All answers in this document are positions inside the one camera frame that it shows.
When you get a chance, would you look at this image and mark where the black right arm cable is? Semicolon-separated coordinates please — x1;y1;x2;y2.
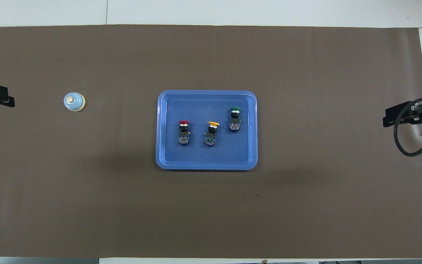
393;96;422;157

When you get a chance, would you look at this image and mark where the red push button switch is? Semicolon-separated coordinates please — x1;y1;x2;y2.
178;120;191;146

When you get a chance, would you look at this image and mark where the yellow push button switch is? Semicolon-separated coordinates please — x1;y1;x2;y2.
204;121;220;147

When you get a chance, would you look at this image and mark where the green push button switch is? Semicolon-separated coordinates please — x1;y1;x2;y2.
229;106;242;132

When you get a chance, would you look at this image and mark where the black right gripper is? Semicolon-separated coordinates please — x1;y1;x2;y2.
382;100;422;131

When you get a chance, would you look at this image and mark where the blue plastic tray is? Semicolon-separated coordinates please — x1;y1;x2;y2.
155;90;258;171

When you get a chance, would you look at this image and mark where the light blue desk bell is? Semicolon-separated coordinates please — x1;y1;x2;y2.
63;92;86;113

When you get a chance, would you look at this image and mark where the brown table mat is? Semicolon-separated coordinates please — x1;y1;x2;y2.
0;25;422;259

